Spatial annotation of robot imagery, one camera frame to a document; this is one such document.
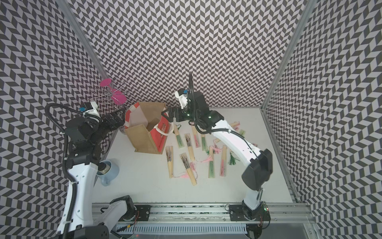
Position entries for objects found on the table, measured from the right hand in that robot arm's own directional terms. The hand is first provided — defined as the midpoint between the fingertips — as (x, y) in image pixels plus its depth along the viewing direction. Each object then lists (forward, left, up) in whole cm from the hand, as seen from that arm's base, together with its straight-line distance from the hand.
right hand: (170, 114), depth 71 cm
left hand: (-2, +23, +3) cm, 23 cm away
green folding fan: (-6, -35, -34) cm, 49 cm away
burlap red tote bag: (0, +14, -11) cm, 18 cm away
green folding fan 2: (+4, -17, -33) cm, 37 cm away
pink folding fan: (+5, -26, -31) cm, 41 cm away
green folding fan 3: (+8, 0, -33) cm, 34 cm away
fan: (-13, -9, -33) cm, 37 cm away
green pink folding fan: (-2, -22, -33) cm, 40 cm away
